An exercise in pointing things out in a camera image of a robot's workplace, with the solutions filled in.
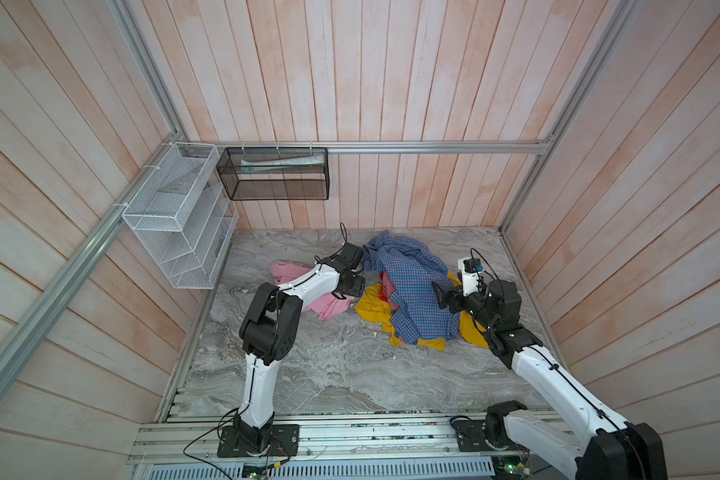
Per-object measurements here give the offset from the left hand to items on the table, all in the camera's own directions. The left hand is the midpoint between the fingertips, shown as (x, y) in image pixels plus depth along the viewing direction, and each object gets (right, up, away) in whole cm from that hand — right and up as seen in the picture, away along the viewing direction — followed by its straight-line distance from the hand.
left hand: (351, 290), depth 98 cm
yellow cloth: (+6, -5, +1) cm, 8 cm away
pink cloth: (-9, -4, 0) cm, 10 cm away
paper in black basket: (-31, +39, -10) cm, 51 cm away
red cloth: (+11, +2, -10) cm, 15 cm away
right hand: (+27, +5, -17) cm, 32 cm away
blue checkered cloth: (+19, +6, -6) cm, 21 cm away
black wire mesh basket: (-28, +42, +7) cm, 50 cm away
